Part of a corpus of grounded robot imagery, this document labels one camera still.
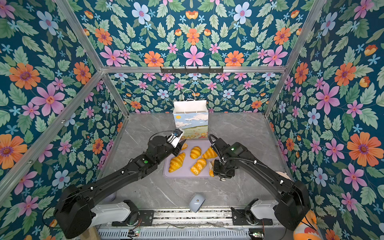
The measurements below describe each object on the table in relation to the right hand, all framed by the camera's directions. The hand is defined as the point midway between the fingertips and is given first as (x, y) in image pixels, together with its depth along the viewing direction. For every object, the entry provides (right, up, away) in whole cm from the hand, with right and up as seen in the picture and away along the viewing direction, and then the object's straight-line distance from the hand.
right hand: (215, 174), depth 76 cm
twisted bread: (-9, +1, +12) cm, 15 cm away
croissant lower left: (-23, +3, +13) cm, 26 cm away
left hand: (-16, +21, 0) cm, 26 cm away
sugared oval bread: (-2, -2, +11) cm, 11 cm away
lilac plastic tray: (-14, +2, +17) cm, 22 cm away
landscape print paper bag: (-13, +30, +13) cm, 35 cm away
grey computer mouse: (-10, -12, -5) cm, 17 cm away
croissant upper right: (-2, +7, +18) cm, 19 cm away
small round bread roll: (-11, +8, +18) cm, 23 cm away
